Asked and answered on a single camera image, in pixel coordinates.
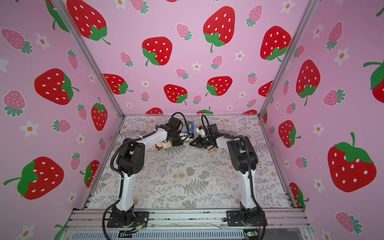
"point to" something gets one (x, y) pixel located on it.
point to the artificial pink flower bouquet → (164, 144)
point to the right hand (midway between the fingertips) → (187, 146)
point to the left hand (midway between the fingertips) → (183, 138)
